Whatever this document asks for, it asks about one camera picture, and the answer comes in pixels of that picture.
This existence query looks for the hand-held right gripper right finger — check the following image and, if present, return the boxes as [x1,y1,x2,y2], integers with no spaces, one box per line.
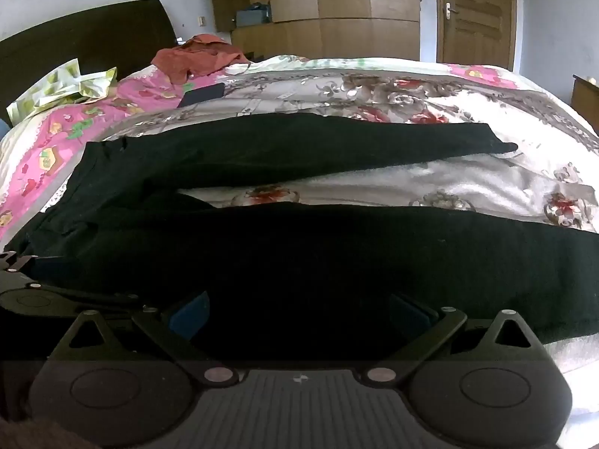
[360,292,549,387]

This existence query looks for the pink floral bed sheet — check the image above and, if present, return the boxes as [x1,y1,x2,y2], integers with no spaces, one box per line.
[0,63,225,244]

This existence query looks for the grey box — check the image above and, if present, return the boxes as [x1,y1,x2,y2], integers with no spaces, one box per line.
[235,4,272,26]

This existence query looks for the dark wooden headboard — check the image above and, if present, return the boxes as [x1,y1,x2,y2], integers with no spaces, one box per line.
[0,0,177,127]

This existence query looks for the black pants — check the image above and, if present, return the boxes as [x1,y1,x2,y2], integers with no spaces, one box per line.
[4,112,599,361]

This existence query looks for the red-orange garment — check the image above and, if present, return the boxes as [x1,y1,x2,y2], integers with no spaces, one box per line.
[151,34,253,86]

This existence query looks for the dark flat phone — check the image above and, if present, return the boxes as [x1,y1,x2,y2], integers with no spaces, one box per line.
[179,83,226,108]

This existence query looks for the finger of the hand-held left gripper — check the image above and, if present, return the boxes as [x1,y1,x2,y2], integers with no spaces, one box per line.
[0,251,37,287]
[37,284,142,307]

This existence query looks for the green patterned pillow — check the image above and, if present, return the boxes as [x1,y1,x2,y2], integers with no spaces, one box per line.
[6,58,118,127]

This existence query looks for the wooden nightstand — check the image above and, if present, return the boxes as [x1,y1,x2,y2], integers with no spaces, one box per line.
[571,74,599,134]

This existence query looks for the brown wooden door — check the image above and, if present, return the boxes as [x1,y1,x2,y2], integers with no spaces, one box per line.
[435,0,518,73]

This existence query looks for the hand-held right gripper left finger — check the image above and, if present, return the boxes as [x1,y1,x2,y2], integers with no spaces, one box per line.
[47,289,239,387]

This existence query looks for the floral grey quilt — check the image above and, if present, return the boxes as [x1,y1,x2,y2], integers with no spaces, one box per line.
[42,56,599,384]

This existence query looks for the brown wooden wardrobe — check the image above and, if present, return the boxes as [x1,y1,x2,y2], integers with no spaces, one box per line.
[207,0,422,61]

